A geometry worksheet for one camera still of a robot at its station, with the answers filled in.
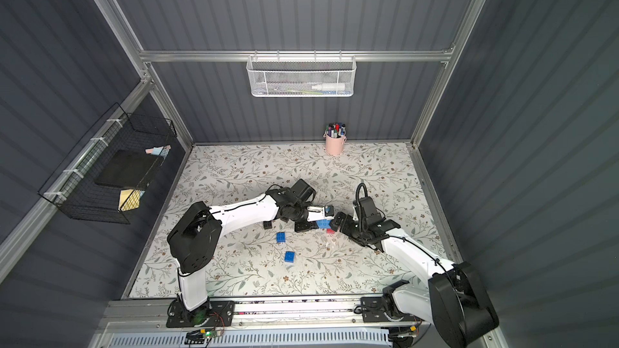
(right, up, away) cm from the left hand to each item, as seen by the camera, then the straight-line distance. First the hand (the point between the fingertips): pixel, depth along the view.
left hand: (319, 224), depth 87 cm
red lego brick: (+4, -4, +4) cm, 7 cm away
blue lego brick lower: (-11, -10, -3) cm, 15 cm away
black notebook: (-61, +21, -12) cm, 65 cm away
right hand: (+7, -1, -1) cm, 7 cm away
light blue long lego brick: (+1, 0, 0) cm, 2 cm away
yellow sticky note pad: (-49, +13, -26) cm, 57 cm away
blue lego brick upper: (-14, -5, +2) cm, 15 cm away
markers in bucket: (+8, +38, +21) cm, 44 cm away
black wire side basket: (-65, +15, -25) cm, 71 cm away
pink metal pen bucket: (+8, +31, +26) cm, 41 cm away
